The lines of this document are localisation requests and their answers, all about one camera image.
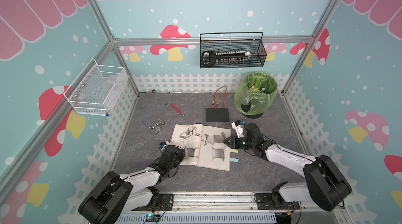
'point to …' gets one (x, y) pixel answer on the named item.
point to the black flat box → (217, 115)
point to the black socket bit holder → (210, 57)
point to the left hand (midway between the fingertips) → (186, 152)
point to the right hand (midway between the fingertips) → (224, 140)
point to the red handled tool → (175, 107)
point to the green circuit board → (151, 217)
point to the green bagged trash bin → (253, 97)
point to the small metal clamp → (156, 126)
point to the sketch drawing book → (203, 145)
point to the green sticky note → (234, 150)
